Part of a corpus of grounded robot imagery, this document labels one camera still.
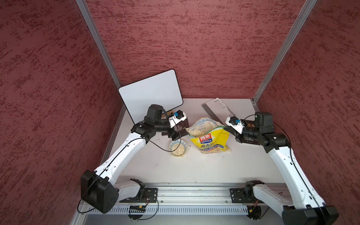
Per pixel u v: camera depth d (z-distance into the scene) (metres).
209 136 0.75
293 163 0.44
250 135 0.60
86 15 0.74
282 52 0.89
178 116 0.60
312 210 0.36
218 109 1.15
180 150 0.87
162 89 1.07
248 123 0.68
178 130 0.96
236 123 0.58
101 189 0.38
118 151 0.46
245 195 0.70
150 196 0.74
